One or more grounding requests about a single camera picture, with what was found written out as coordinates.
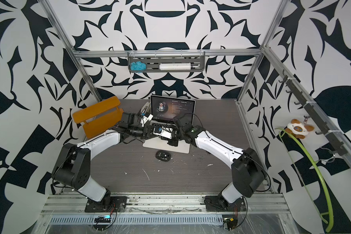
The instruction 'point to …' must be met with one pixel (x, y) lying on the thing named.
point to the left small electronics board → (103, 219)
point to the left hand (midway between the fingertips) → (158, 131)
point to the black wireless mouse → (163, 155)
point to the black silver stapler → (145, 108)
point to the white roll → (175, 66)
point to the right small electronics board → (231, 223)
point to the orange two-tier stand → (99, 117)
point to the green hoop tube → (321, 213)
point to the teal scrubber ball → (138, 66)
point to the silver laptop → (164, 110)
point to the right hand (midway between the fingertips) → (160, 133)
